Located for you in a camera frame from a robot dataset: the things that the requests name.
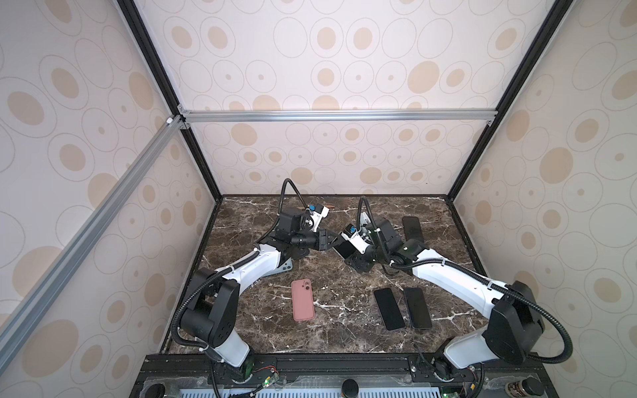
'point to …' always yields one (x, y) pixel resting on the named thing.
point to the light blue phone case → (285, 266)
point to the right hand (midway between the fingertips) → (354, 251)
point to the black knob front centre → (350, 388)
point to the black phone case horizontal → (412, 228)
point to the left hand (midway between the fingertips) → (345, 237)
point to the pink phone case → (302, 299)
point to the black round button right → (530, 387)
